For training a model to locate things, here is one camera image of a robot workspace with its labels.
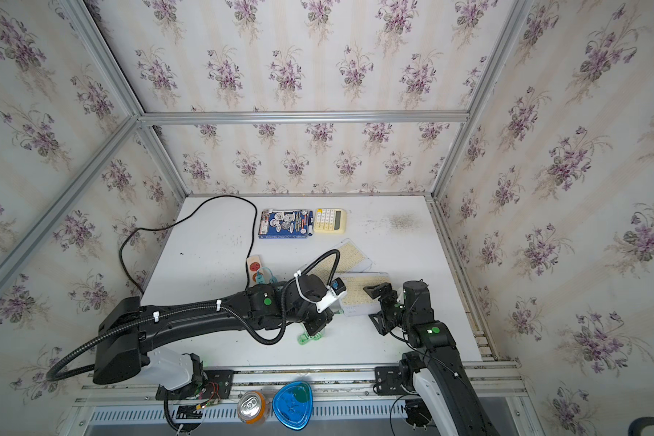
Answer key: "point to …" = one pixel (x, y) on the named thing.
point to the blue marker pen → (311, 223)
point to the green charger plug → (260, 276)
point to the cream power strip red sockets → (253, 266)
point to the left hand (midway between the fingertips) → (335, 314)
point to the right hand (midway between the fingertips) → (372, 299)
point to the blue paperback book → (283, 223)
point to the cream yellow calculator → (330, 221)
